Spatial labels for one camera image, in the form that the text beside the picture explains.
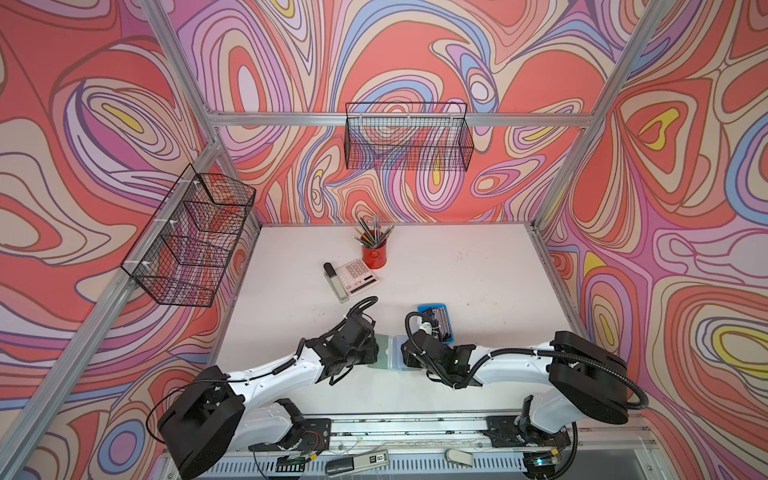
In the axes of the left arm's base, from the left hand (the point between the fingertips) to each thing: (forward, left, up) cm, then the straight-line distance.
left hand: (380, 348), depth 85 cm
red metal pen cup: (+30, +2, +4) cm, 31 cm away
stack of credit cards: (+8, -18, 0) cm, 20 cm away
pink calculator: (+25, +9, -1) cm, 27 cm away
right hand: (-1, -8, -3) cm, 9 cm away
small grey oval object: (-26, -19, 0) cm, 32 cm away
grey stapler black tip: (+22, +15, 0) cm, 27 cm away
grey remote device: (-28, +8, +2) cm, 29 cm away
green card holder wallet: (+3, 0, -2) cm, 4 cm away
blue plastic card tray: (+13, -14, 0) cm, 19 cm away
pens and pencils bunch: (+37, +3, +5) cm, 37 cm away
